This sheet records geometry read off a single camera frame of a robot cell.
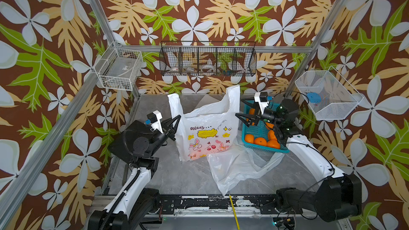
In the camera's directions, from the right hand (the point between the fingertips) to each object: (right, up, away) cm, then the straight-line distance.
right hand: (239, 108), depth 71 cm
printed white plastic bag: (-17, -13, +6) cm, 22 cm away
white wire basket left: (-63, +22, +15) cm, 68 cm away
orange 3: (+16, -19, +18) cm, 31 cm away
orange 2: (+10, -17, +20) cm, 28 cm away
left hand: (-27, -3, -3) cm, 27 cm away
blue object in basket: (+43, +6, +13) cm, 45 cm away
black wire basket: (-14, +31, +26) cm, 43 cm away
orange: (+12, -8, -6) cm, 15 cm away
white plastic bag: (+3, -29, +13) cm, 32 cm away
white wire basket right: (+50, +7, +12) cm, 51 cm away
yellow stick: (-1, -49, +3) cm, 49 cm away
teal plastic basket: (+20, -14, +30) cm, 39 cm away
